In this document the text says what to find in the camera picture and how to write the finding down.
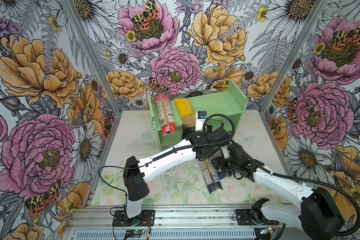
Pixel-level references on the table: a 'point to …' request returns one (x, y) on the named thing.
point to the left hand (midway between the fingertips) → (192, 128)
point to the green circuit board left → (135, 231)
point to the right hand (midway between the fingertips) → (220, 163)
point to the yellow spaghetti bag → (186, 112)
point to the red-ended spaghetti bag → (166, 115)
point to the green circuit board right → (265, 230)
